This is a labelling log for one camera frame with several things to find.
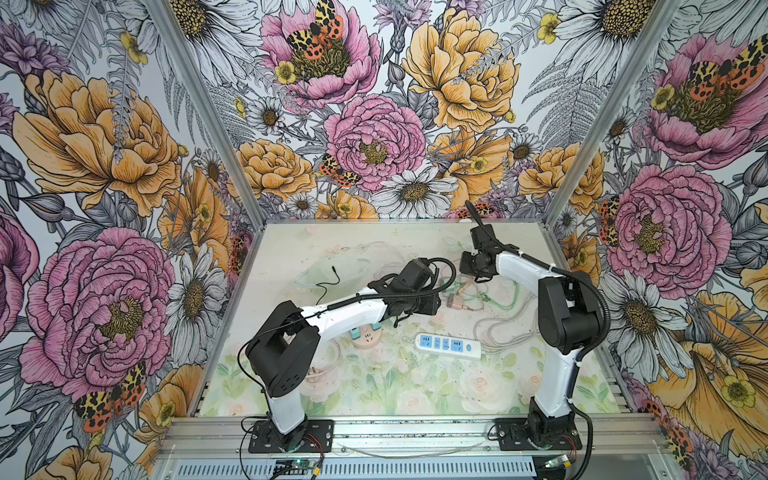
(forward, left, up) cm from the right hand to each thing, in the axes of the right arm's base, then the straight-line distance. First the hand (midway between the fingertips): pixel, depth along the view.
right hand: (466, 271), depth 101 cm
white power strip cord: (-17, -3, -6) cm, 18 cm away
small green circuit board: (-51, +49, -5) cm, 70 cm away
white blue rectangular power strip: (-24, +9, -2) cm, 26 cm away
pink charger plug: (-10, +4, -3) cm, 11 cm away
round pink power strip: (-21, +32, -1) cm, 38 cm away
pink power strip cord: (-31, +47, -1) cm, 56 cm away
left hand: (-16, +14, +5) cm, 22 cm away
